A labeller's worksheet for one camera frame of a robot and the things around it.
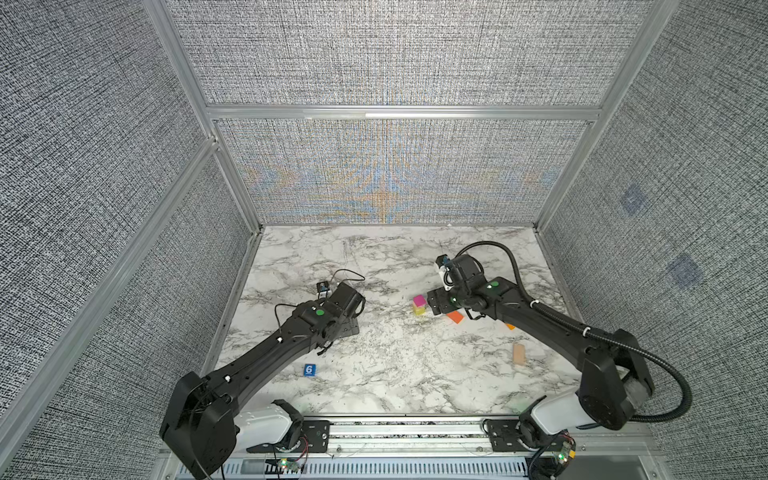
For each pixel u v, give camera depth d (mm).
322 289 732
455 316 940
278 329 512
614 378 421
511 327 566
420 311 930
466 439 747
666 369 403
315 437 734
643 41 732
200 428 391
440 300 770
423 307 906
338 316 614
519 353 858
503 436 729
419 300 924
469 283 648
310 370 834
